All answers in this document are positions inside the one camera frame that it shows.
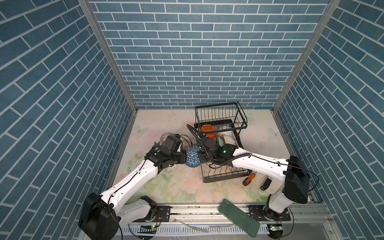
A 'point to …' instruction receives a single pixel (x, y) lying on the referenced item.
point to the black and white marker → (265, 184)
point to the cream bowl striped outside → (229, 140)
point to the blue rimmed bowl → (192, 156)
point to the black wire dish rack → (217, 127)
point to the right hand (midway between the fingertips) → (198, 151)
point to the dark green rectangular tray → (247, 224)
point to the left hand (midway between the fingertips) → (187, 156)
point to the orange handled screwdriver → (248, 180)
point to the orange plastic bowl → (207, 127)
